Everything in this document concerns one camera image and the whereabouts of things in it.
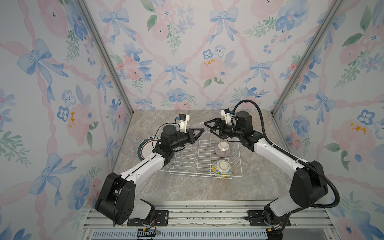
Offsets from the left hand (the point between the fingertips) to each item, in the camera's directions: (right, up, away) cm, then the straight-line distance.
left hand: (204, 129), depth 74 cm
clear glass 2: (-3, +2, +1) cm, 4 cm away
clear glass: (-46, -5, +26) cm, 53 cm away
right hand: (+2, +2, +3) cm, 4 cm away
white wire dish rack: (+3, -18, +21) cm, 28 cm away
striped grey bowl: (+13, -13, +18) cm, 25 cm away
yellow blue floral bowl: (+11, -22, +10) cm, 27 cm away
